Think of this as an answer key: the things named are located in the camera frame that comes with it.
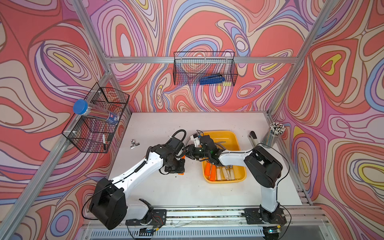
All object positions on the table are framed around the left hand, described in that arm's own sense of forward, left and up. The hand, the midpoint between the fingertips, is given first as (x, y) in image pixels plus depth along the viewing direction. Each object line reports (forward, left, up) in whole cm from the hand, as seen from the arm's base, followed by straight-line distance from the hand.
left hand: (184, 171), depth 79 cm
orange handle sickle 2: (+2, -16, -7) cm, 17 cm away
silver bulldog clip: (+25, +37, -8) cm, 45 cm away
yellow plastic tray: (+25, -28, -7) cm, 39 cm away
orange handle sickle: (+3, -13, -6) cm, 15 cm away
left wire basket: (+10, +46, +20) cm, 51 cm away
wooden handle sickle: (+2, -27, -7) cm, 28 cm away
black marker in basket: (+8, +39, +16) cm, 43 cm away
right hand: (+9, +3, 0) cm, 10 cm away
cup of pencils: (+21, -53, +9) cm, 58 cm away
